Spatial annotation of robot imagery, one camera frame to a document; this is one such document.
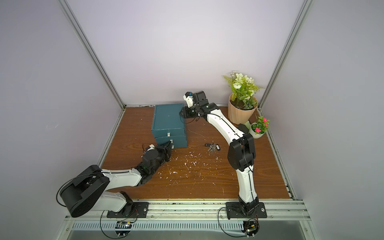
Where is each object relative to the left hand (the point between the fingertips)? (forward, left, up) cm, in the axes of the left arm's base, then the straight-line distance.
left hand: (174, 141), depth 83 cm
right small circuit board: (-38, -40, -15) cm, 57 cm away
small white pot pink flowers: (+10, -51, -3) cm, 52 cm away
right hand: (+16, -3, +9) cm, 19 cm away
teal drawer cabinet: (+5, +3, +8) cm, 10 cm away
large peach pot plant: (+30, -44, +2) cm, 54 cm away
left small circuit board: (-40, +23, -18) cm, 49 cm away
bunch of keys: (+5, -24, -15) cm, 28 cm away
